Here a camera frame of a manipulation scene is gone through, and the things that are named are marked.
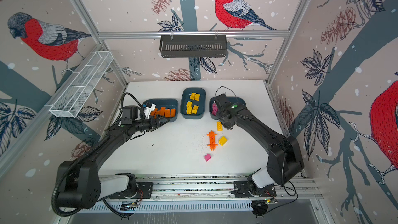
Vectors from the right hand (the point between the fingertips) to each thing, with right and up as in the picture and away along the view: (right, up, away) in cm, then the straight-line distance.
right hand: (218, 119), depth 85 cm
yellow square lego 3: (-19, +8, +19) cm, 28 cm away
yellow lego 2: (-15, +4, +18) cm, 24 cm away
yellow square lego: (+3, -14, +4) cm, 15 cm away
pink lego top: (-1, +4, +16) cm, 17 cm away
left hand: (-29, -1, -5) cm, 30 cm away
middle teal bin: (-22, +12, +25) cm, 35 cm away
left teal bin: (-34, +8, +17) cm, 39 cm away
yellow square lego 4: (-19, +3, +15) cm, 24 cm away
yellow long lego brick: (+2, -7, +11) cm, 13 cm away
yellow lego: (-13, +12, +24) cm, 30 cm away
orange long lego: (-30, +2, +17) cm, 34 cm away
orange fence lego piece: (-4, -15, +3) cm, 16 cm away
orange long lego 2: (-37, +3, +18) cm, 41 cm away
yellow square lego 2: (-17, +13, +25) cm, 33 cm away
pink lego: (-6, -21, -2) cm, 22 cm away
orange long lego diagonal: (-33, +1, +18) cm, 38 cm away
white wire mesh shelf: (-72, +19, -7) cm, 75 cm away
